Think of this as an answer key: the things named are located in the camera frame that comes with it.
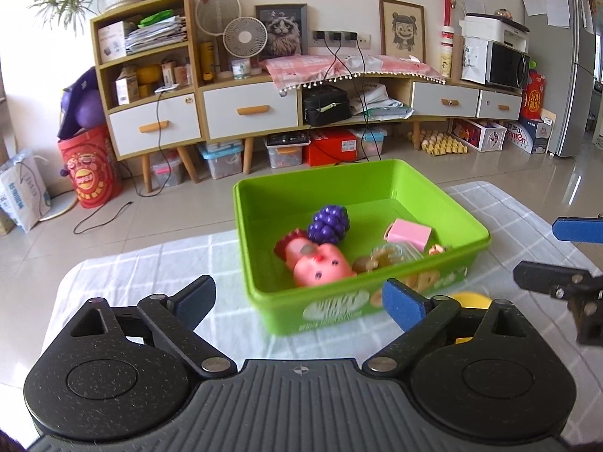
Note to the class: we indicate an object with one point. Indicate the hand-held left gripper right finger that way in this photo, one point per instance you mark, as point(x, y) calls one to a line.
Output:
point(405, 306)

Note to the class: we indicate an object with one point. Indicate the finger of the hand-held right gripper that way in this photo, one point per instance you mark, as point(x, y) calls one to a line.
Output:
point(546, 277)
point(577, 229)

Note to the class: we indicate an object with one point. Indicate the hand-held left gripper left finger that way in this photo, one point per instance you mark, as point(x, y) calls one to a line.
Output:
point(195, 299)

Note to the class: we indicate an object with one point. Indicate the clear pink capsule ball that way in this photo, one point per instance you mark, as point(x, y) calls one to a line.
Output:
point(400, 253)

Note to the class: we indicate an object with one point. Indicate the pink toy block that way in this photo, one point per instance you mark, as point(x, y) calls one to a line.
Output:
point(410, 233)

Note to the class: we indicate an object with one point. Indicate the green plastic box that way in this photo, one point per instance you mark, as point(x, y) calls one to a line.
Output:
point(282, 310)

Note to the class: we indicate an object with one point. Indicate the pink toy chicken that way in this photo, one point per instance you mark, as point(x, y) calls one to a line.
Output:
point(325, 263)

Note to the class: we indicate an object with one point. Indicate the purple toy grapes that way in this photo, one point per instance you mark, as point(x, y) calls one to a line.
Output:
point(329, 223)

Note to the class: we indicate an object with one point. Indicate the white checked table cloth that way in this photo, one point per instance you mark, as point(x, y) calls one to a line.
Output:
point(165, 254)

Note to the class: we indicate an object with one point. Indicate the yellow toy colander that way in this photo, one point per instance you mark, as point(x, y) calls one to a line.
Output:
point(471, 301)

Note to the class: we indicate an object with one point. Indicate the white blue cardboard box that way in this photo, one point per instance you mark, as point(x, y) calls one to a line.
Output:
point(527, 135)

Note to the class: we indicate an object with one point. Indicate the clear storage box pink contents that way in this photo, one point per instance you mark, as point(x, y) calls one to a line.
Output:
point(167, 172)

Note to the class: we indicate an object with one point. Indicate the white red cardboard box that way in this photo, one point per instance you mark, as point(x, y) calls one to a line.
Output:
point(478, 134)

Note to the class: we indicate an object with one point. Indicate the red gift box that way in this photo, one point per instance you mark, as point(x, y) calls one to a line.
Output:
point(533, 96)

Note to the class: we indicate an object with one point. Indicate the clear storage box blue lid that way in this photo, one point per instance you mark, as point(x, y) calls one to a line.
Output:
point(220, 160)

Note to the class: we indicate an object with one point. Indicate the silver fridge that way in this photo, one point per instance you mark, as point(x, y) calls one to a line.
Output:
point(565, 80)

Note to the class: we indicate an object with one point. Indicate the egg tray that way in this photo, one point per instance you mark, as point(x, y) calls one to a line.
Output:
point(438, 143)

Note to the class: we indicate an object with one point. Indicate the red bucket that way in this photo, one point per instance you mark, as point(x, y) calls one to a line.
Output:
point(92, 169)

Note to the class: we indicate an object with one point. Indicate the clear storage box black lid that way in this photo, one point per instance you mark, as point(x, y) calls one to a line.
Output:
point(286, 150)

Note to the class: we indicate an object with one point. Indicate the black microwave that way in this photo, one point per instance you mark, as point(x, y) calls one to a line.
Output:
point(506, 66)

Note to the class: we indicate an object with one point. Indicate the low wooden cabinet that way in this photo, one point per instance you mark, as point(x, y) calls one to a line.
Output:
point(405, 120)

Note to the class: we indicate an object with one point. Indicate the white paper bag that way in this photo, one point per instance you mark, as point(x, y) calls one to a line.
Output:
point(23, 193)

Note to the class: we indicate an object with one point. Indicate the stack of papers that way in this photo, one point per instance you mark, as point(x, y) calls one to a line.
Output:
point(384, 101)

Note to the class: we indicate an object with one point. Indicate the black bag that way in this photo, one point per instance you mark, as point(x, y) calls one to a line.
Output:
point(327, 106)

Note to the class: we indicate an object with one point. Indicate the white printer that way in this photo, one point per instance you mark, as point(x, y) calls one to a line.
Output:
point(494, 30)

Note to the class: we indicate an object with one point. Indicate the wooden shelf cabinet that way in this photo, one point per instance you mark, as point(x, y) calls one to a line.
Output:
point(193, 80)

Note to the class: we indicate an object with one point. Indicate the white tube red print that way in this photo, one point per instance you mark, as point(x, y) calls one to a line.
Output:
point(447, 52)

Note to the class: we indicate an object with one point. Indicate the yellow box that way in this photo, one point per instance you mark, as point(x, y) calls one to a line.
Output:
point(150, 80)

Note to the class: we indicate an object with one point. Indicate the purple plush toy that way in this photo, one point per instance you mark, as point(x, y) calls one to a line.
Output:
point(82, 103)

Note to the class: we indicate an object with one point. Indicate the pink checked cloth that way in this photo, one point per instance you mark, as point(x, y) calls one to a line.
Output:
point(306, 68)

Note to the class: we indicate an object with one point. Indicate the framed cartoon girl picture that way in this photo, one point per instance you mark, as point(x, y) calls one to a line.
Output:
point(402, 30)

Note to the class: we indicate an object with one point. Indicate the small white desk fan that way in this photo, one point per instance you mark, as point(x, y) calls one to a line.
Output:
point(245, 37)

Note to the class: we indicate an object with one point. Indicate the white box on shelf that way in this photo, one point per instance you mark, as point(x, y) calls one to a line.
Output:
point(113, 41)

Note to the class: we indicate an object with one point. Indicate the framed cat picture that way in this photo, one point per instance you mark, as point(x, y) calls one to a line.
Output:
point(282, 33)

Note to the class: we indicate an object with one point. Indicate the large white round fan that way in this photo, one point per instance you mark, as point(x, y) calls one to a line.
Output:
point(216, 12)

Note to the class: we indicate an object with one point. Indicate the wall power outlets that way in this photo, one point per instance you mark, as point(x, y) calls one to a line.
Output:
point(339, 37)

